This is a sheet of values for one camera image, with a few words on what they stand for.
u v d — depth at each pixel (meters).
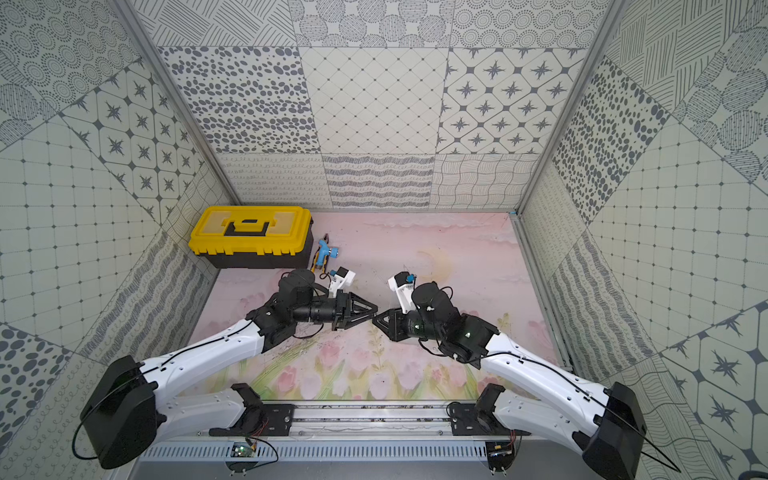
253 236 0.90
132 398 0.40
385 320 0.65
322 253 1.04
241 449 0.72
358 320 0.71
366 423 0.75
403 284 0.65
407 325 0.62
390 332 0.62
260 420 0.70
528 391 0.47
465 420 0.73
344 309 0.65
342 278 0.73
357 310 0.70
